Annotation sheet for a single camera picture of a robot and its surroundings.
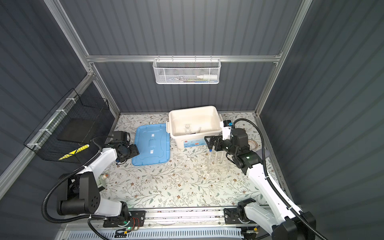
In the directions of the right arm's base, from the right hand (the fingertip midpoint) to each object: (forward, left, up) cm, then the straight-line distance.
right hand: (213, 138), depth 76 cm
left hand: (+1, +48, -16) cm, 51 cm away
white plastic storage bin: (+29, +1, -15) cm, 32 cm away
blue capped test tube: (-2, -3, -18) cm, 19 cm away
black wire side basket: (-10, +72, +13) cm, 74 cm away
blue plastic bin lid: (+13, +39, -23) cm, 47 cm away
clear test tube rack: (-1, -4, -24) cm, 25 cm away
